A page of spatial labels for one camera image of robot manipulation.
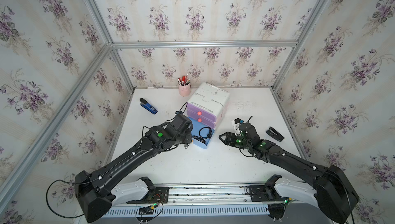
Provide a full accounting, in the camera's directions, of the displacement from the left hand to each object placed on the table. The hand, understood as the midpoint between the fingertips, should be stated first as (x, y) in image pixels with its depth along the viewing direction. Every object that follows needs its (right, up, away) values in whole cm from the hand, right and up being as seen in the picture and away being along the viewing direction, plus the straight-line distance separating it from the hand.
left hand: (192, 138), depth 74 cm
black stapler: (+50, -2, +19) cm, 54 cm away
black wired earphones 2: (+5, -5, +15) cm, 17 cm away
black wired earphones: (+10, -2, +18) cm, 20 cm away
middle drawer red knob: (+4, +7, +14) cm, 16 cm away
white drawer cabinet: (+11, +20, +12) cm, 25 cm away
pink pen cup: (-7, +26, +36) cm, 45 cm away
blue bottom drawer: (+5, -2, +21) cm, 22 cm away
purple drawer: (0, +9, +17) cm, 19 cm away
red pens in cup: (-8, +33, +38) cm, 50 cm away
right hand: (+17, -2, +9) cm, 19 cm away
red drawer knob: (+3, +12, +8) cm, 15 cm away
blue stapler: (-35, +16, +34) cm, 52 cm away
